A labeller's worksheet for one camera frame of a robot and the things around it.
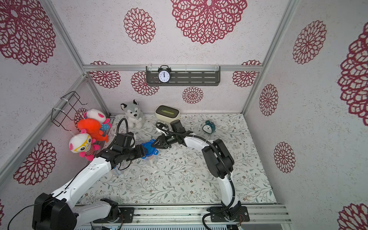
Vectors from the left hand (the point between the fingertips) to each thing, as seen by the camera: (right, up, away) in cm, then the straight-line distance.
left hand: (144, 152), depth 83 cm
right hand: (+5, +4, 0) cm, 6 cm away
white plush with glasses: (-33, +5, -3) cm, 34 cm away
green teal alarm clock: (+42, +14, +21) cm, 49 cm away
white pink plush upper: (-34, +23, +11) cm, 42 cm away
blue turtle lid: (+3, +1, -1) cm, 4 cm away
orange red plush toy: (-33, +15, +6) cm, 37 cm away
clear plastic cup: (+3, -6, +2) cm, 7 cm away
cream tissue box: (+9, +25, +30) cm, 40 cm away
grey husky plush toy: (-11, +23, +16) cm, 30 cm away
